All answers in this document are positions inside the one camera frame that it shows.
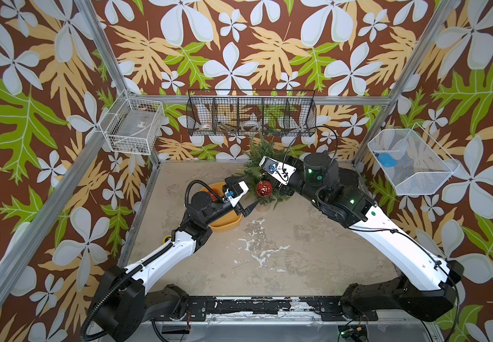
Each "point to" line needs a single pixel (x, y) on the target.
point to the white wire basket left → (132, 125)
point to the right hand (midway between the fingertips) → (275, 160)
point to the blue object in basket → (387, 159)
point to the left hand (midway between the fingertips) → (253, 182)
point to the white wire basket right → (415, 164)
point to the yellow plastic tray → (229, 221)
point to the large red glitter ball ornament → (264, 188)
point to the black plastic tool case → (348, 177)
